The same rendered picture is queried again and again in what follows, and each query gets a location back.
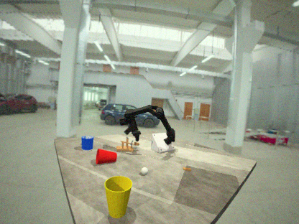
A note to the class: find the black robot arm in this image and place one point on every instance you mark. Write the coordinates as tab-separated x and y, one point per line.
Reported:
130	116

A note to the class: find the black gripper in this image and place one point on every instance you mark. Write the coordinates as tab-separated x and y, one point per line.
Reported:
135	131

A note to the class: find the blue cup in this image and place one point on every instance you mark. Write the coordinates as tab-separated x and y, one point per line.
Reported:
87	143

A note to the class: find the yellow plastic cup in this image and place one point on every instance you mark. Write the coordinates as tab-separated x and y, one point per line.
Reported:
117	194

